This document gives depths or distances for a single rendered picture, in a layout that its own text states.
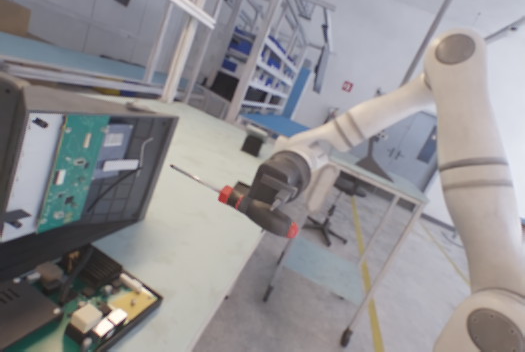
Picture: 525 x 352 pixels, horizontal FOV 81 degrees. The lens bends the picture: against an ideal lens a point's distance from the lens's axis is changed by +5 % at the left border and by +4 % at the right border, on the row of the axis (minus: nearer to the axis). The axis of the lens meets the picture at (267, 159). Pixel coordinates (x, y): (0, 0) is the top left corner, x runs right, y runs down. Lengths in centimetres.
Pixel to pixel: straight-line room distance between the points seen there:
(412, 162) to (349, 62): 256
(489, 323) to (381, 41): 673
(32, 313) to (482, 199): 57
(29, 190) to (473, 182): 58
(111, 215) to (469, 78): 63
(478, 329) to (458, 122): 30
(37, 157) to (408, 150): 697
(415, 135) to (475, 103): 658
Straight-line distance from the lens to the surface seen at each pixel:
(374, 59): 701
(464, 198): 55
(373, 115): 61
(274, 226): 32
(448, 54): 61
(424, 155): 723
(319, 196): 50
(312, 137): 62
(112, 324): 40
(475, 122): 57
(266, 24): 311
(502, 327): 54
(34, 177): 43
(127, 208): 58
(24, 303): 42
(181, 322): 45
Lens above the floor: 131
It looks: 13 degrees down
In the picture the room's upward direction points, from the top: 23 degrees clockwise
